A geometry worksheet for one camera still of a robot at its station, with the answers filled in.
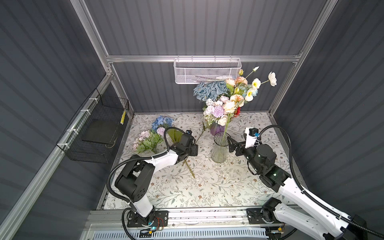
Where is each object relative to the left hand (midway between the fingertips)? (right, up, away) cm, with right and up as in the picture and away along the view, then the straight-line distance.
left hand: (193, 147), depth 93 cm
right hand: (+22, +8, -21) cm, 31 cm away
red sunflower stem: (+26, +21, -7) cm, 34 cm away
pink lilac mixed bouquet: (-29, +4, +1) cm, 29 cm away
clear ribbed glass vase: (+16, 0, -4) cm, 16 cm away
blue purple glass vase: (+15, +12, +8) cm, 21 cm away
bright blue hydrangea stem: (-19, +16, +10) cm, 27 cm away
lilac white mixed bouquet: (+12, +21, -16) cm, 29 cm away
